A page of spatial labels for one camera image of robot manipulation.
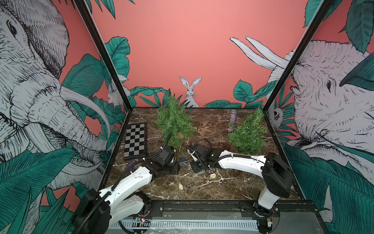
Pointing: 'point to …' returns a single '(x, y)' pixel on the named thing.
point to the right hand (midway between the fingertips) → (191, 164)
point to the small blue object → (183, 159)
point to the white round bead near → (180, 186)
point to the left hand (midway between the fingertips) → (178, 165)
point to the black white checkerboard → (135, 141)
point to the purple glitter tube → (232, 119)
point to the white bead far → (213, 176)
